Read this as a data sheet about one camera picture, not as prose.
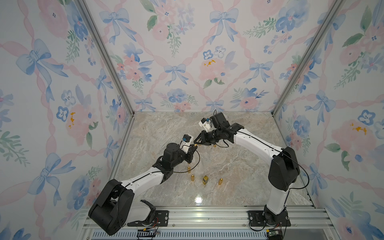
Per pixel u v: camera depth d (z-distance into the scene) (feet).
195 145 2.68
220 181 2.72
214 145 2.45
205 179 2.64
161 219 2.43
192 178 2.81
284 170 1.54
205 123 2.60
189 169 2.02
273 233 2.39
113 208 1.37
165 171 2.06
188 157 2.41
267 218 2.19
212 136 2.39
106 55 2.82
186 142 2.31
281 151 1.63
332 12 2.31
